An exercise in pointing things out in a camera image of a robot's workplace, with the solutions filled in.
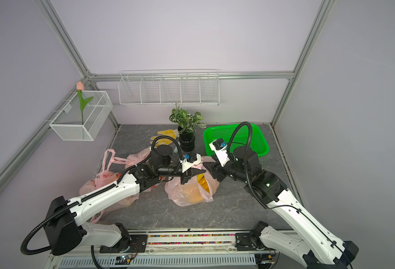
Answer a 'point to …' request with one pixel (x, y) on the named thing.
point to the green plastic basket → (225, 131)
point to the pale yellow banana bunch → (202, 180)
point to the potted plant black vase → (187, 129)
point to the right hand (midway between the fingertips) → (208, 158)
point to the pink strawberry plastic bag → (193, 193)
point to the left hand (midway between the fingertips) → (204, 170)
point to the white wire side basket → (67, 123)
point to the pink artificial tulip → (83, 103)
